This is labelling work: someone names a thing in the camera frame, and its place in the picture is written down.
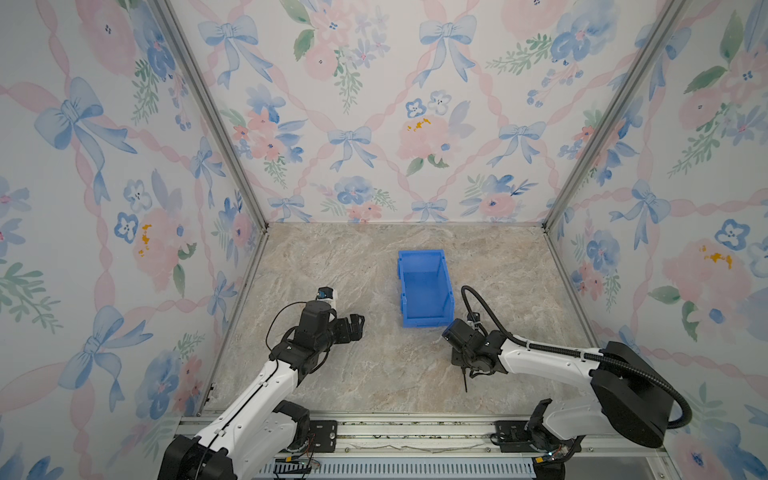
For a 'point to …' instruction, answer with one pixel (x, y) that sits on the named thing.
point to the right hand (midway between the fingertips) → (457, 353)
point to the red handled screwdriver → (463, 368)
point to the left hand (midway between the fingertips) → (351, 317)
